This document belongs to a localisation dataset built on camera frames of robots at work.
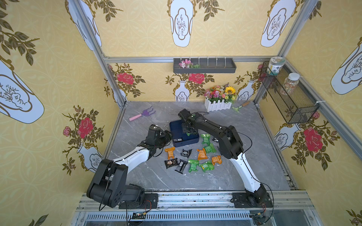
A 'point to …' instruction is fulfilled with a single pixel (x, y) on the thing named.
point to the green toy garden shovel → (236, 108)
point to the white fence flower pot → (219, 98)
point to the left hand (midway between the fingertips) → (167, 134)
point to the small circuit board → (138, 215)
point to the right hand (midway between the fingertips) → (191, 126)
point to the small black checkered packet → (185, 153)
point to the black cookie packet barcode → (181, 166)
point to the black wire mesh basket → (296, 107)
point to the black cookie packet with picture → (170, 163)
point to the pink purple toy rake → (145, 112)
